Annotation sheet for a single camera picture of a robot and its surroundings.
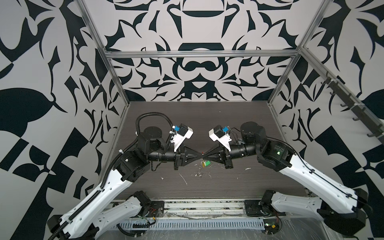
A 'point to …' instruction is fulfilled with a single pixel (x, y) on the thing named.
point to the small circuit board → (271, 225)
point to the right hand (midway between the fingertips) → (205, 157)
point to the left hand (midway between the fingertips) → (203, 154)
